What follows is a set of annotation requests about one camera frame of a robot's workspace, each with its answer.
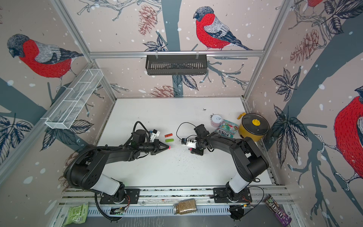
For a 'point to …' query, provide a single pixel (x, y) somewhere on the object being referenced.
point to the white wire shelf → (63, 116)
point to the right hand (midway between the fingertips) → (195, 146)
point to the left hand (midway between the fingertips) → (170, 145)
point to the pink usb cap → (169, 147)
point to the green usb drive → (169, 140)
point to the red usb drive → (168, 135)
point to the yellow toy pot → (253, 125)
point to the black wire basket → (176, 65)
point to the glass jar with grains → (185, 206)
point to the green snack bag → (77, 214)
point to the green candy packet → (228, 128)
